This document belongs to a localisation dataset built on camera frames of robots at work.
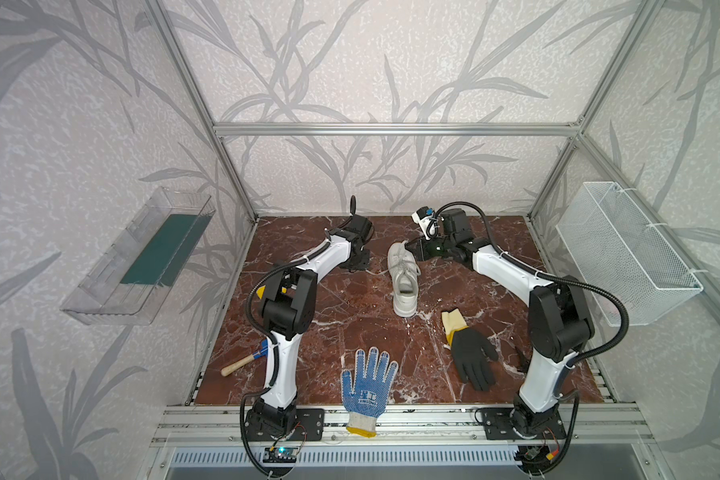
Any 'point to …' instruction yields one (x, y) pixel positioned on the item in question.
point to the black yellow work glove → (472, 351)
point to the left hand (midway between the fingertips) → (361, 253)
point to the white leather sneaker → (405, 302)
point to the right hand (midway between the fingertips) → (408, 236)
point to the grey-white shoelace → (405, 268)
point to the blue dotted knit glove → (365, 402)
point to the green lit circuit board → (280, 455)
